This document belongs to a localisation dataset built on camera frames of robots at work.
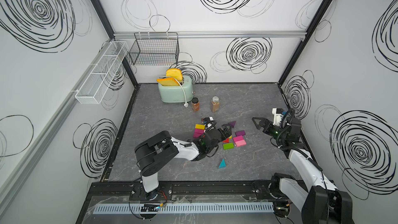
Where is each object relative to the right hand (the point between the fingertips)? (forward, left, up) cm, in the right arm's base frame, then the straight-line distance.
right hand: (258, 121), depth 82 cm
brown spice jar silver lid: (+16, +22, -6) cm, 28 cm away
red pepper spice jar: (+16, +35, -7) cm, 39 cm away
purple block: (+1, +7, -15) cm, 16 cm away
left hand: (-2, +16, -5) cm, 16 cm away
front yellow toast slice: (+25, +53, +4) cm, 59 cm away
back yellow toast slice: (+30, +48, +7) cm, 57 cm away
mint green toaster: (+22, +49, -3) cm, 53 cm away
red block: (-11, +18, 0) cm, 21 cm away
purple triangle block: (+7, +11, -14) cm, 19 cm away
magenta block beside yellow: (+1, +32, -12) cm, 35 cm away
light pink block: (-6, +8, -14) cm, 17 cm away
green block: (-8, +15, -15) cm, 22 cm away
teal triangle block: (-19, +19, -13) cm, 29 cm away
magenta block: (-3, +9, -14) cm, 17 cm away
